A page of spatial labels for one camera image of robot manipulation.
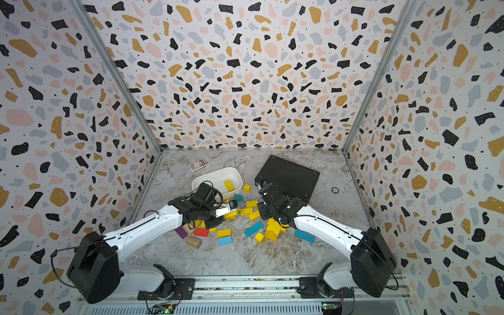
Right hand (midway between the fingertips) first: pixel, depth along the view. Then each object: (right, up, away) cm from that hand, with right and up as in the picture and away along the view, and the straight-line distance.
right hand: (264, 205), depth 84 cm
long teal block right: (+18, -15, +4) cm, 24 cm away
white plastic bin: (-26, +10, +23) cm, 36 cm away
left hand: (-17, -3, +1) cm, 18 cm away
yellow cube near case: (-9, +5, +17) cm, 20 cm away
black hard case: (+19, +9, +22) cm, 30 cm away
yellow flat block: (-18, -13, +5) cm, 23 cm away
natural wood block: (-30, -16, 0) cm, 34 cm away
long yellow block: (-19, +6, +21) cm, 29 cm away
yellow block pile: (+4, -12, +4) cm, 13 cm away
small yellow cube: (-2, -15, +2) cm, 15 cm away
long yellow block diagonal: (-5, -7, +9) cm, 13 cm away
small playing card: (-39, +17, +28) cm, 51 cm away
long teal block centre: (-5, -12, +7) cm, 15 cm away
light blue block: (-17, -16, +2) cm, 23 cm away
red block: (-28, -13, +3) cm, 31 cm away
